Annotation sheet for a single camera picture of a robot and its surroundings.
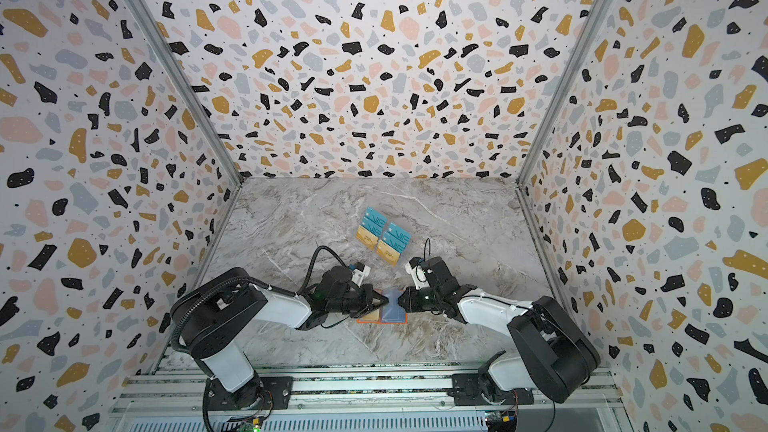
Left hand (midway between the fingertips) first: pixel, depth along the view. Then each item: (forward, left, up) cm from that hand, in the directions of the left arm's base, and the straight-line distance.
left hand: (395, 299), depth 83 cm
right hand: (+1, 0, -1) cm, 2 cm away
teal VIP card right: (+19, -1, +2) cm, 19 cm away
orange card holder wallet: (-2, +1, -4) cm, 5 cm away
